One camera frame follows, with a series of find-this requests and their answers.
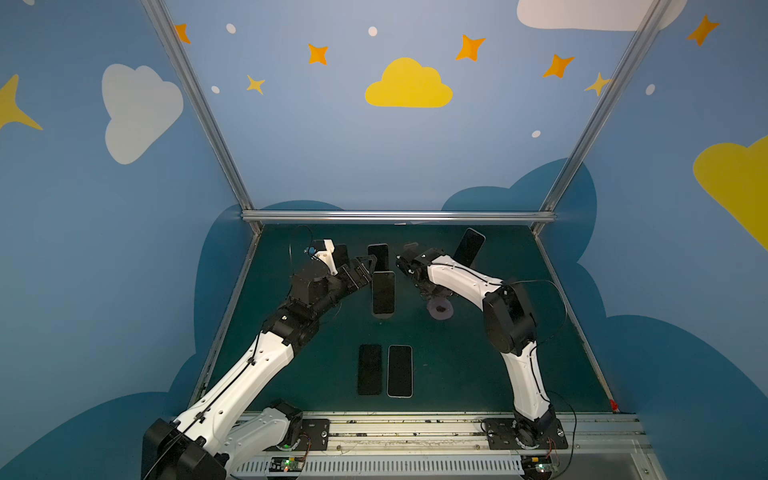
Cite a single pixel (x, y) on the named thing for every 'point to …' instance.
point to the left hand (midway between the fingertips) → (371, 265)
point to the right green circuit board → (536, 465)
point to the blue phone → (383, 294)
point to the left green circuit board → (286, 463)
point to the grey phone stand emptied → (411, 248)
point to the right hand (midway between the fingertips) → (444, 286)
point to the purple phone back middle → (381, 253)
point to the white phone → (400, 371)
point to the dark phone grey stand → (370, 369)
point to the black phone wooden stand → (469, 247)
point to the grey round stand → (440, 309)
